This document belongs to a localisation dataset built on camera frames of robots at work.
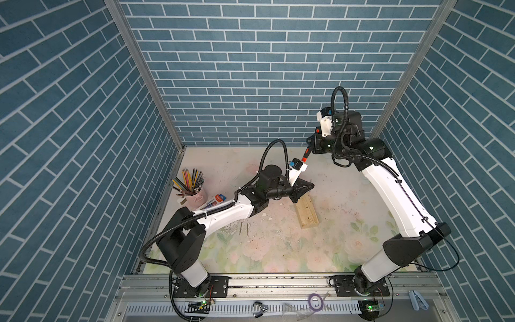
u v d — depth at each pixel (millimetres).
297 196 658
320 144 629
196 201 889
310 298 715
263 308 692
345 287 736
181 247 439
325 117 610
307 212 906
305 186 714
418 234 412
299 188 654
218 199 959
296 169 657
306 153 739
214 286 734
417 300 697
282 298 725
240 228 887
